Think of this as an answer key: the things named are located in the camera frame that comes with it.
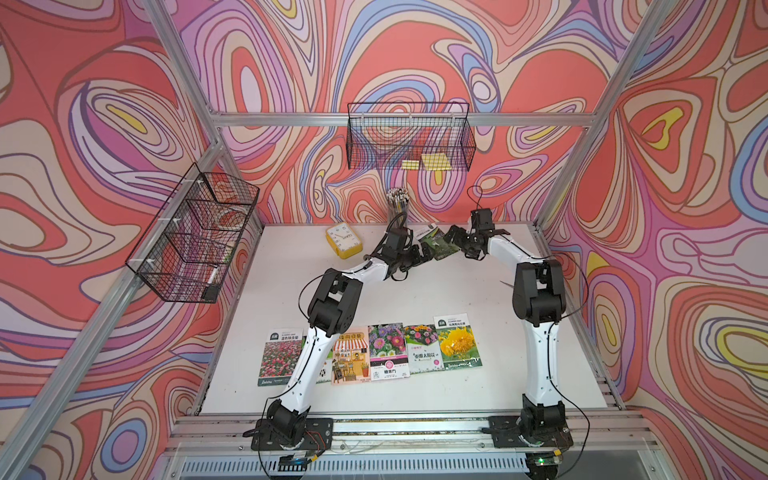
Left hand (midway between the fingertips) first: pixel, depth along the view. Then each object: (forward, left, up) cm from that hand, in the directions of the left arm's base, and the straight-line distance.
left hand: (431, 257), depth 104 cm
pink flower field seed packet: (-32, +48, -6) cm, 57 cm away
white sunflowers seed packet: (-31, +5, -6) cm, 32 cm away
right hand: (+6, -9, -1) cm, 11 cm away
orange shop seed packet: (-35, +27, -6) cm, 44 cm away
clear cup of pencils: (+15, +12, +13) cm, 23 cm away
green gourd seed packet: (+13, -3, -4) cm, 14 cm away
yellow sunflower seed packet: (-30, -5, -5) cm, 31 cm away
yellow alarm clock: (+9, +32, -2) cm, 34 cm away
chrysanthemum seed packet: (-32, +16, -5) cm, 36 cm away
